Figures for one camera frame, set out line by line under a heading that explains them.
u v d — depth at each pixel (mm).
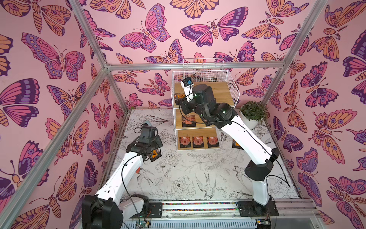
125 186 429
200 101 495
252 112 926
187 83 555
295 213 732
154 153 947
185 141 994
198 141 992
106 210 380
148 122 1128
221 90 724
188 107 603
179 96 686
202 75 947
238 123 469
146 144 591
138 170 533
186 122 798
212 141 980
